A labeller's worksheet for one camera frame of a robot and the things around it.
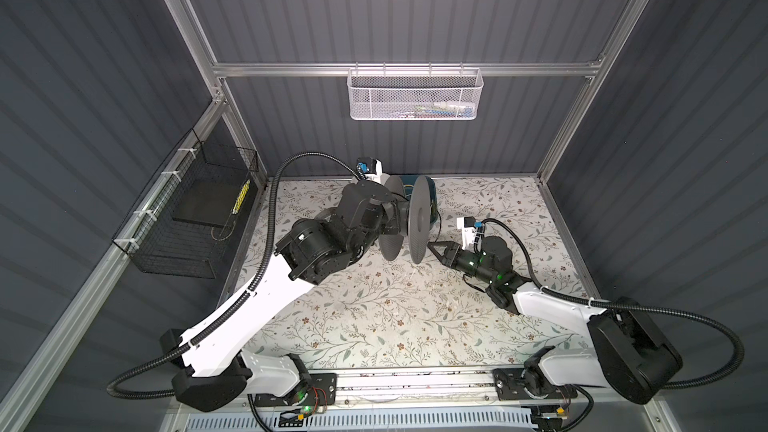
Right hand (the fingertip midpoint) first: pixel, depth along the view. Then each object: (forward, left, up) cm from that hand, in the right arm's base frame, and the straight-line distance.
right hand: (431, 248), depth 81 cm
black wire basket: (0, +61, +13) cm, 62 cm away
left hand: (-2, +10, +23) cm, 25 cm away
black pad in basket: (+5, +56, +15) cm, 58 cm away
